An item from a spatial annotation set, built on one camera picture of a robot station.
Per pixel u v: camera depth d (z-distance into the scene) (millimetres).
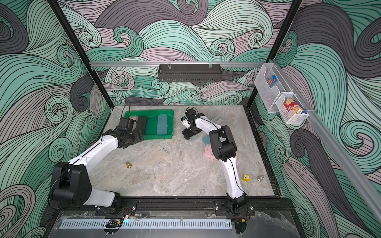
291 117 626
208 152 915
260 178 813
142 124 1067
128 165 861
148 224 697
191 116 847
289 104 660
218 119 1104
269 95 833
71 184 417
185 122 955
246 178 812
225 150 614
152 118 1172
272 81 835
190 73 950
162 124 1080
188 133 922
